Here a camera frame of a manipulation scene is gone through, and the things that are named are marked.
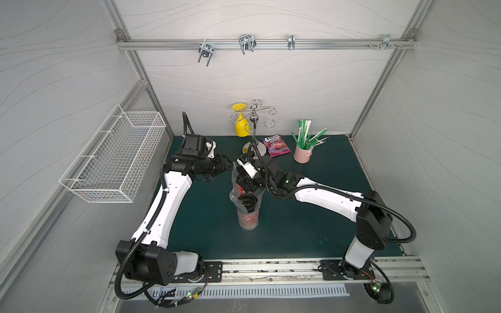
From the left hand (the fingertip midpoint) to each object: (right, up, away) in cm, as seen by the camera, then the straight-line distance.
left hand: (226, 166), depth 75 cm
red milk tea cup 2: (+9, -16, -5) cm, 19 cm away
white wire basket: (-40, +2, -6) cm, 40 cm away
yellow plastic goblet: (+4, +21, +30) cm, 37 cm away
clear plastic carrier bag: (+13, -10, 0) cm, 17 cm away
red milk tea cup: (+4, -10, +1) cm, 11 cm away
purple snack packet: (+24, +9, +39) cm, 46 cm away
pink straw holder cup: (+37, +4, +28) cm, 47 cm away
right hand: (+6, -3, +5) cm, 8 cm away
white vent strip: (+9, -46, -5) cm, 47 cm away
